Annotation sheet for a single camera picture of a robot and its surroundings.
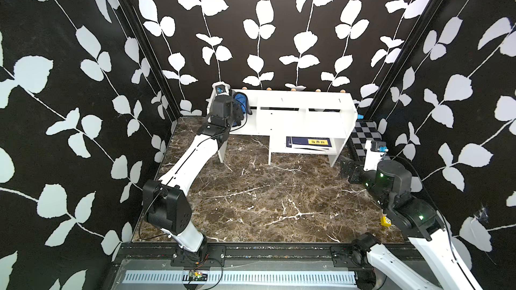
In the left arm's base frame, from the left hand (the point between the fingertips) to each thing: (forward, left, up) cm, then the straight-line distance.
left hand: (238, 101), depth 81 cm
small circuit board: (-56, +17, -33) cm, 67 cm away
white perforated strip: (-57, +1, -33) cm, 66 cm away
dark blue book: (-8, -31, -18) cm, 37 cm away
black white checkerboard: (+6, -67, -30) cm, 73 cm away
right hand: (-27, -38, -2) cm, 47 cm away
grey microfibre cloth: (-1, -2, +1) cm, 3 cm away
